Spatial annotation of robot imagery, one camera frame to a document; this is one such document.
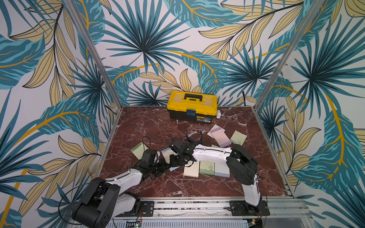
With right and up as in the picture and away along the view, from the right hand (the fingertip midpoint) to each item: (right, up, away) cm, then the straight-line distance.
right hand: (170, 163), depth 87 cm
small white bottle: (+35, +32, +24) cm, 53 cm away
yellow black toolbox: (+17, +36, +11) cm, 41 cm away
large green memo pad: (+22, -2, -1) cm, 22 cm away
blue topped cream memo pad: (-3, +5, +3) cm, 7 cm away
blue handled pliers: (+17, +11, +11) cm, 23 cm away
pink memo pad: (+35, +14, +14) cm, 40 cm away
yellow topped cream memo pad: (+14, -4, -1) cm, 14 cm away
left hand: (+1, -2, -2) cm, 2 cm away
